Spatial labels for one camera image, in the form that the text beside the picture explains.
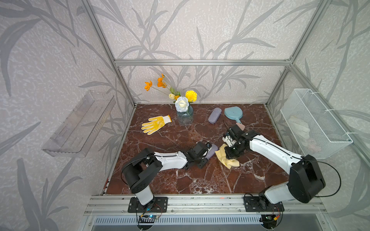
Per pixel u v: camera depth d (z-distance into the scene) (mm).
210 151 872
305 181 421
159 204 732
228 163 768
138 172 465
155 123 1083
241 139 617
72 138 639
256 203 725
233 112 1129
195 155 693
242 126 1027
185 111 773
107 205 758
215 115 1104
